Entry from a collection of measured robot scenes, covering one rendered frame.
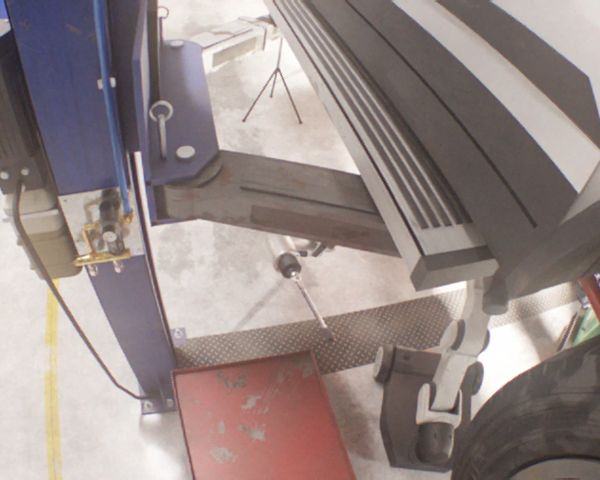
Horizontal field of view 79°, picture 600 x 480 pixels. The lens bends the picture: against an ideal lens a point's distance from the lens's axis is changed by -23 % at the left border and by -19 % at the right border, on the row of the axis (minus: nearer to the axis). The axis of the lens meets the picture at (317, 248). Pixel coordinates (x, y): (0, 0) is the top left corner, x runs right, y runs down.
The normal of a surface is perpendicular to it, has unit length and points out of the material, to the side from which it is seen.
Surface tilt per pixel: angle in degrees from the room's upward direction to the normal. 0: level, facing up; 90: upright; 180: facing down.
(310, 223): 90
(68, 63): 90
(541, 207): 96
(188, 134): 0
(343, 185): 0
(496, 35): 90
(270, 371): 0
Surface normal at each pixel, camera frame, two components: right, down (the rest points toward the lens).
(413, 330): 0.16, -0.62
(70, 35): 0.29, 0.77
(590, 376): -0.91, -0.37
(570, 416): -0.96, 0.06
